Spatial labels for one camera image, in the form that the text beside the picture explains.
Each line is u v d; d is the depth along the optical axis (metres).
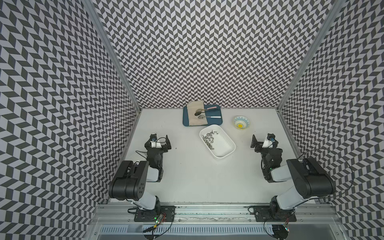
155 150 0.77
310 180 0.46
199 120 1.12
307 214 0.75
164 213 0.72
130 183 0.44
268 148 0.76
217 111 1.15
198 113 1.15
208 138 1.02
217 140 0.99
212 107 1.08
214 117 1.12
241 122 1.08
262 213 0.72
